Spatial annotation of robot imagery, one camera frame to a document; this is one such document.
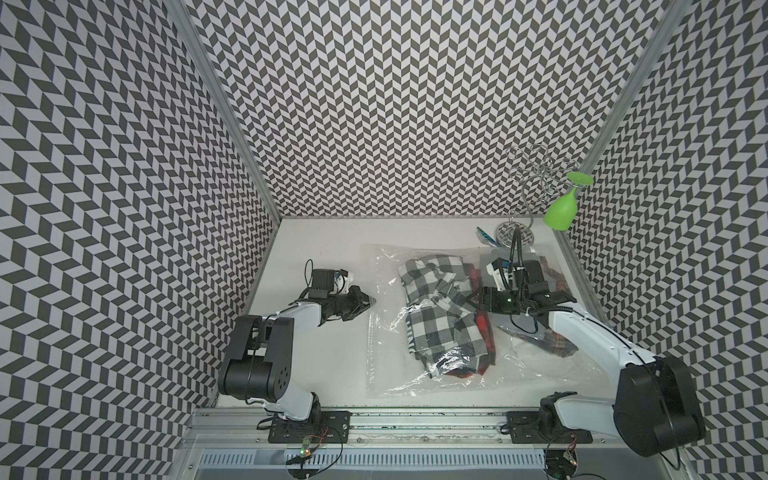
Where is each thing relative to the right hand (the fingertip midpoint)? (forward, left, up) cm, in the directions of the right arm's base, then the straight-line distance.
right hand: (476, 305), depth 85 cm
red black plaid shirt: (-10, -2, -6) cm, 12 cm away
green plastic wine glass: (+23, -27, +14) cm, 38 cm away
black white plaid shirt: (-6, +10, -3) cm, 12 cm away
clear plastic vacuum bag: (-12, -15, -9) cm, 22 cm away
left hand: (+3, +29, -3) cm, 30 cm away
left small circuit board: (-34, +43, -5) cm, 56 cm away
